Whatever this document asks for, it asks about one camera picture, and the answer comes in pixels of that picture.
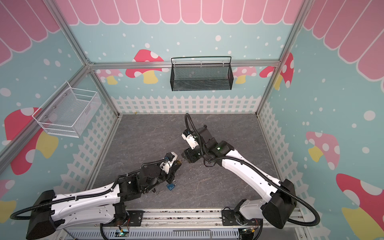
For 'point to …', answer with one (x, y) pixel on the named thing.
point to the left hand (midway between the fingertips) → (178, 165)
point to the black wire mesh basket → (199, 73)
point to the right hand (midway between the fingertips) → (186, 152)
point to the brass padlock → (178, 162)
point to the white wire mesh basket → (68, 113)
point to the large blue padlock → (171, 185)
